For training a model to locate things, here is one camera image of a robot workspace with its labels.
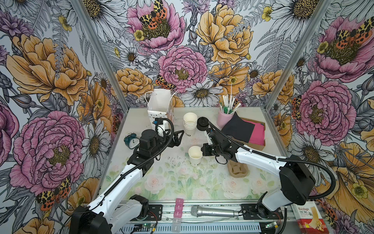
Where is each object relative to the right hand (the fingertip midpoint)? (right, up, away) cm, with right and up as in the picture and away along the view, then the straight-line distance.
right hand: (201, 153), depth 85 cm
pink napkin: (+40, +8, +17) cm, 44 cm away
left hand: (-13, +11, -8) cm, 19 cm away
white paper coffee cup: (-4, -1, 0) cm, 4 cm away
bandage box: (+50, -28, -15) cm, 59 cm away
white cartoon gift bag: (-28, +31, +19) cm, 46 cm away
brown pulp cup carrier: (+21, -10, +1) cm, 23 cm away
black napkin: (+28, +13, +20) cm, 37 cm away
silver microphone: (-2, -25, -14) cm, 29 cm away
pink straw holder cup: (+16, +20, +18) cm, 31 cm away
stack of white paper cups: (-7, +18, +7) cm, 20 cm away
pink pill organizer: (-13, -29, -15) cm, 35 cm away
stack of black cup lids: (+2, +17, +23) cm, 28 cm away
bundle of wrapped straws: (+20, +28, +19) cm, 39 cm away
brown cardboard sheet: (+33, +3, +10) cm, 35 cm away
